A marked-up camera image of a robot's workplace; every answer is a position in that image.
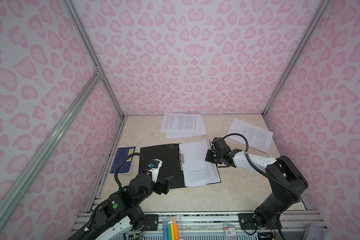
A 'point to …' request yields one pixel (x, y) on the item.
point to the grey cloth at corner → (313, 232)
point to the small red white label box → (230, 230)
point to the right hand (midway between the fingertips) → (205, 156)
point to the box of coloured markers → (170, 227)
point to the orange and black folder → (163, 160)
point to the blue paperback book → (121, 153)
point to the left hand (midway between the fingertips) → (165, 171)
